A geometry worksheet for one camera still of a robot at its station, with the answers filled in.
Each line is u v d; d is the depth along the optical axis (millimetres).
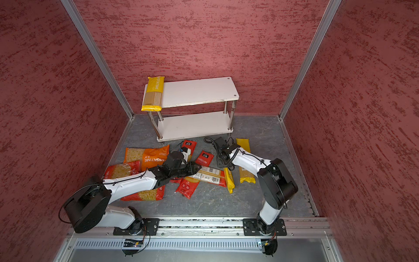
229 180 821
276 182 487
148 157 906
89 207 426
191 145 1021
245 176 896
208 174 875
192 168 741
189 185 851
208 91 862
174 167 678
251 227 741
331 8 710
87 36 799
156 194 794
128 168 873
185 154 789
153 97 775
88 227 449
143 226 735
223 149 703
